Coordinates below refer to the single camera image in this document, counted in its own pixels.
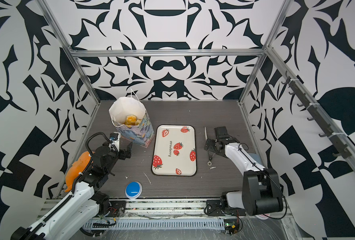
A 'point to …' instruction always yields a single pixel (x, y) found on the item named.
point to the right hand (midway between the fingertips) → (214, 146)
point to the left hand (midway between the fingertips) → (122, 139)
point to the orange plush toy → (81, 163)
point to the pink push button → (262, 216)
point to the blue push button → (133, 190)
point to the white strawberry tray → (174, 150)
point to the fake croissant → (130, 120)
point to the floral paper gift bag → (142, 133)
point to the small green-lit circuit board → (231, 228)
